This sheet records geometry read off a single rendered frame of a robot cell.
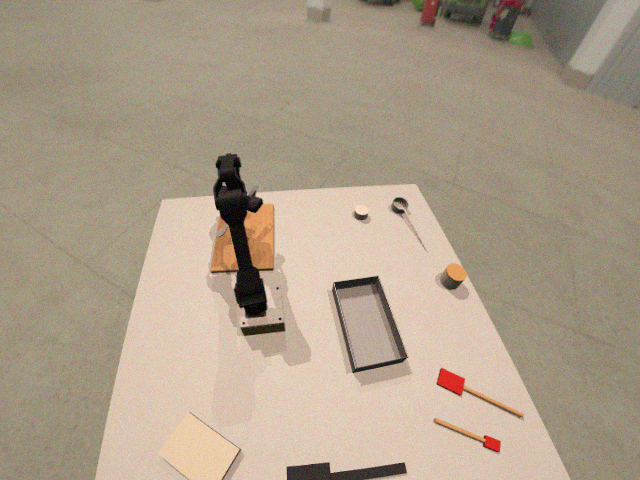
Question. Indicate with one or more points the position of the small grey canister with orange lid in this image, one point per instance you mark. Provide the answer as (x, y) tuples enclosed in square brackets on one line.
[(453, 276)]

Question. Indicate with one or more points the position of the short grey cylinder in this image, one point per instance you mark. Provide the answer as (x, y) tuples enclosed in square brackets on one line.
[(361, 212)]

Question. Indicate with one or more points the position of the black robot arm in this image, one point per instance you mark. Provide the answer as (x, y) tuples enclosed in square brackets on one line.
[(249, 289)]

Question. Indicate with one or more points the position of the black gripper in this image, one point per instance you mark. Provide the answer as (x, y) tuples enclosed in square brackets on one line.
[(254, 202)]

